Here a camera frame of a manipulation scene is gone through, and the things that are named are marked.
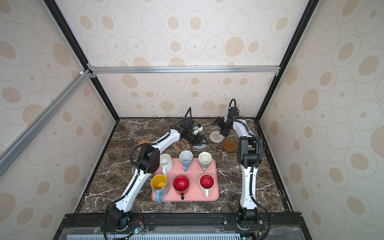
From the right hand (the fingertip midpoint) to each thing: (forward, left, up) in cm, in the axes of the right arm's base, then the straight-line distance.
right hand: (215, 126), depth 105 cm
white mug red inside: (-38, +8, -6) cm, 39 cm away
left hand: (-13, +6, 0) cm, 14 cm away
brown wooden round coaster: (-11, -9, -8) cm, 16 cm away
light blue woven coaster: (-13, +11, -7) cm, 18 cm away
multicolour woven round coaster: (-3, 0, -8) cm, 8 cm away
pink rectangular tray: (-39, +16, -7) cm, 43 cm away
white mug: (-30, +31, +1) cm, 43 cm away
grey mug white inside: (-25, +9, -3) cm, 27 cm away
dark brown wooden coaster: (-13, +54, -8) cm, 56 cm away
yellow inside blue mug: (-39, +35, -3) cm, 53 cm away
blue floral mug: (-25, +20, -1) cm, 32 cm away
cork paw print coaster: (-12, +25, -7) cm, 28 cm away
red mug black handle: (-39, +23, -6) cm, 46 cm away
